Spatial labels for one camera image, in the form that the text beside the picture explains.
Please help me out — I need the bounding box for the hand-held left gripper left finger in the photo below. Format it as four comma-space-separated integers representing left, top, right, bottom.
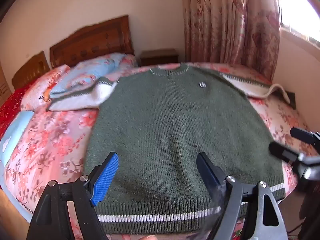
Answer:
26, 152, 120, 240

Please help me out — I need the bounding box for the light blue pillow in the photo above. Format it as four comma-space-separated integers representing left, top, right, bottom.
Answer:
0, 110, 34, 167

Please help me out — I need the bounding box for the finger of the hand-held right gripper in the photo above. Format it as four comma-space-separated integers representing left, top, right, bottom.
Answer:
290, 127, 320, 147
268, 141, 302, 165

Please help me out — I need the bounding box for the large carved wooden headboard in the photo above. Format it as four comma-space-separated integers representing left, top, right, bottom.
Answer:
49, 15, 135, 68

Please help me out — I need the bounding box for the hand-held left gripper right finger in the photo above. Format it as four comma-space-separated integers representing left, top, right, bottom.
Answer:
196, 152, 289, 240

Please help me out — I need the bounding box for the green knitted sweater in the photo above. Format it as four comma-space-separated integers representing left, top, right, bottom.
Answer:
46, 64, 297, 235

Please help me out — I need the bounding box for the window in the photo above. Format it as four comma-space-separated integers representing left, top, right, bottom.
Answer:
275, 0, 320, 43

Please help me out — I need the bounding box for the small wooden headboard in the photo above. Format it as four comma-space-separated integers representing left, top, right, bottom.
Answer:
12, 51, 50, 90

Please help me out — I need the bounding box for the pink floral curtain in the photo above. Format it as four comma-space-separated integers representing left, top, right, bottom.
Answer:
180, 0, 282, 80

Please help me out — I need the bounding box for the blue floral folded quilt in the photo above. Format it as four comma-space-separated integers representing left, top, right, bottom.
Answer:
50, 53, 130, 98

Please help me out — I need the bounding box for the pink floral pillow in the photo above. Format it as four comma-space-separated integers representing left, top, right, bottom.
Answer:
20, 64, 70, 112

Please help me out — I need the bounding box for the dark wooden nightstand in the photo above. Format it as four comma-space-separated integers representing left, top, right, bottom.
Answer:
139, 49, 179, 67

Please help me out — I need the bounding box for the bed with floral sheet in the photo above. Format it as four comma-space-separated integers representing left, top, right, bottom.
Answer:
0, 52, 313, 240

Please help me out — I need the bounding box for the red patterned cloth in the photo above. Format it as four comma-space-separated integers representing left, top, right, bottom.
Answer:
0, 84, 28, 138

